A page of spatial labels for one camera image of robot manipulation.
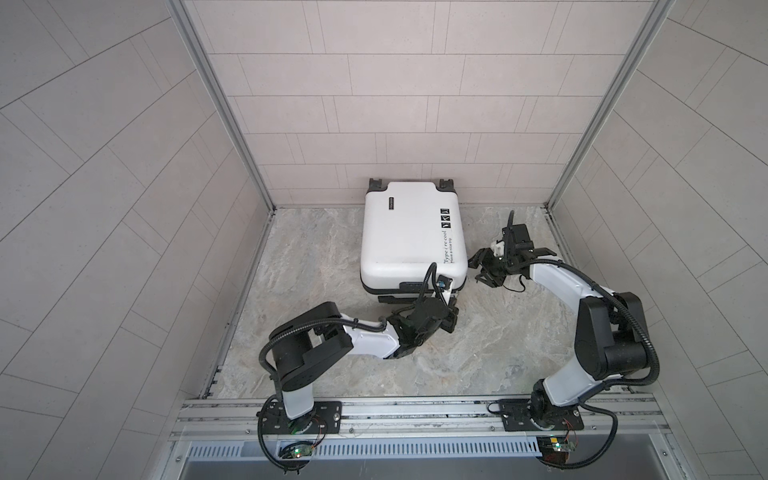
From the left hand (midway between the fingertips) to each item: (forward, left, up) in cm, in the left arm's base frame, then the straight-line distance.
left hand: (467, 301), depth 82 cm
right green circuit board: (-32, -17, -8) cm, 38 cm away
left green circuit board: (-33, +41, -5) cm, 53 cm away
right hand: (+11, -1, 0) cm, 12 cm away
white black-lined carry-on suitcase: (+18, +17, +11) cm, 27 cm away
